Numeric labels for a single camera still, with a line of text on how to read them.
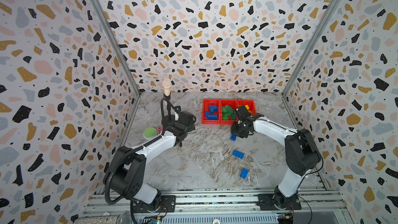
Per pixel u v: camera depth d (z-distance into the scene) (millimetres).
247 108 1092
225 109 1030
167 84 828
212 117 1055
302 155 486
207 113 1065
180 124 688
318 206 746
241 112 760
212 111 1073
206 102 1127
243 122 687
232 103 1073
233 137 922
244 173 821
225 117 1041
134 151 455
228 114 1024
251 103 1092
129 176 423
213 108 1096
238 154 884
